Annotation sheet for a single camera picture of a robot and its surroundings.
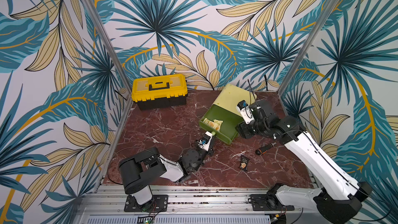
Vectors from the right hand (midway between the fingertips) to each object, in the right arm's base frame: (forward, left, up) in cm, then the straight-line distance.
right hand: (241, 124), depth 71 cm
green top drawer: (+1, +5, -9) cm, 10 cm away
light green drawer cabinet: (+22, +1, -4) cm, 22 cm away
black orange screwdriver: (-3, -17, -23) cm, 29 cm away
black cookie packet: (-8, -5, -25) cm, 27 cm away
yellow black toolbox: (+33, +44, -10) cm, 56 cm away
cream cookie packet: (+5, +12, -8) cm, 15 cm away
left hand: (0, +12, -10) cm, 16 cm away
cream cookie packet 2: (+7, +9, -9) cm, 15 cm away
